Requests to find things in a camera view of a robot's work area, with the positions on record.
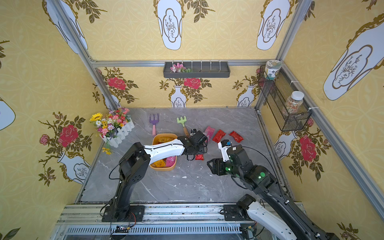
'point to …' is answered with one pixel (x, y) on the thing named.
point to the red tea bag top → (237, 137)
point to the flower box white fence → (112, 127)
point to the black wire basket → (276, 92)
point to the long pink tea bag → (209, 133)
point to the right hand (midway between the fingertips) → (213, 160)
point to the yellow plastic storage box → (155, 141)
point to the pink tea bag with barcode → (170, 161)
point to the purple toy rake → (154, 122)
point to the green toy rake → (183, 121)
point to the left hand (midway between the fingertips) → (196, 146)
